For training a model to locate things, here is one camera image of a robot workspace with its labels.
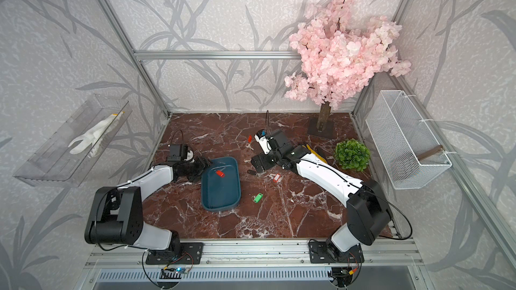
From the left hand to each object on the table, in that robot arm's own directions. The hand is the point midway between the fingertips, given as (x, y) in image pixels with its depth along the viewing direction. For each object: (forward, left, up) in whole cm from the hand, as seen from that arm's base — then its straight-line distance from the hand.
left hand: (212, 165), depth 91 cm
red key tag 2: (-1, -3, -5) cm, 6 cm away
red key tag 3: (-3, -30, -5) cm, 30 cm away
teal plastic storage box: (-6, -4, -7) cm, 10 cm away
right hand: (-1, -22, +10) cm, 24 cm away
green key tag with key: (-13, -22, -6) cm, 26 cm away
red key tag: (+20, -16, -5) cm, 26 cm away
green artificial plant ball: (+1, -63, +8) cm, 63 cm away
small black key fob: (0, -18, -6) cm, 19 cm away
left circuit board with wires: (-39, +7, -6) cm, 40 cm away
